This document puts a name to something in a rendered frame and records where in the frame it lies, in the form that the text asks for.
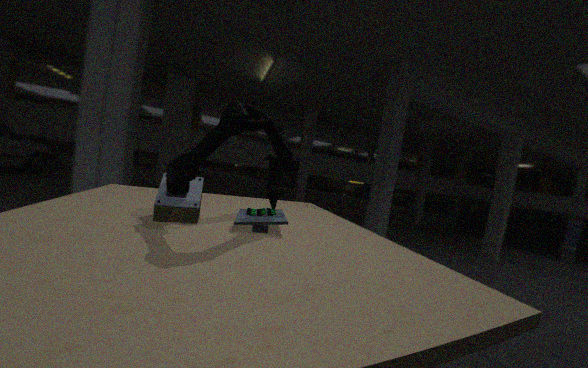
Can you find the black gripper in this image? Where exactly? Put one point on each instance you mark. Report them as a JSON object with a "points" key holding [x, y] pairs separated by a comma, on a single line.
{"points": [[274, 191]]}

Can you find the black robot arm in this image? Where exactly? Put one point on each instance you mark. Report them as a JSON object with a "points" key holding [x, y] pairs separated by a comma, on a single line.
{"points": [[235, 119]]}

